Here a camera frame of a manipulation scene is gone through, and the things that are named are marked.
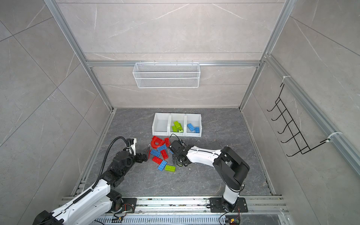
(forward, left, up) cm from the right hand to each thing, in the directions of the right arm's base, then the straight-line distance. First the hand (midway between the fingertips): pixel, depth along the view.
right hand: (179, 158), depth 90 cm
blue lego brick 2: (+4, +16, +1) cm, 17 cm away
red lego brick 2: (-1, +14, +2) cm, 14 cm away
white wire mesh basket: (+52, +8, +30) cm, 60 cm away
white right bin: (+33, -14, 0) cm, 35 cm away
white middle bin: (+32, -1, +5) cm, 32 cm away
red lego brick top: (+12, +9, +2) cm, 15 cm away
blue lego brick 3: (-5, +11, +2) cm, 12 cm away
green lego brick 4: (+19, -2, +6) cm, 19 cm away
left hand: (+4, +22, +14) cm, 26 cm away
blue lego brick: (+8, +12, 0) cm, 15 cm away
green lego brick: (-6, +6, +1) cm, 9 cm away
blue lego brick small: (+22, -14, +2) cm, 26 cm away
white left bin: (+29, +14, 0) cm, 32 cm away
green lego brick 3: (+24, +4, +1) cm, 24 cm away
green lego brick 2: (+25, +1, +3) cm, 25 cm away
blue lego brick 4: (+25, -9, +2) cm, 26 cm away
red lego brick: (+3, +10, +2) cm, 10 cm away
